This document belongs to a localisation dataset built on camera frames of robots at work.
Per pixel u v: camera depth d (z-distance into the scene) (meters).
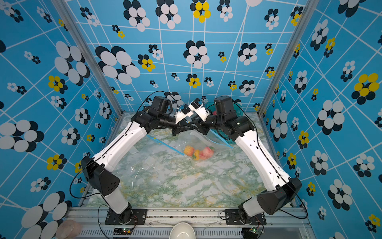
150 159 0.94
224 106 0.50
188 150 0.87
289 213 0.45
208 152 0.81
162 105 0.59
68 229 0.69
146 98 1.16
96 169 0.45
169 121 0.63
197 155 0.89
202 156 0.82
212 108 0.58
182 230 0.68
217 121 0.56
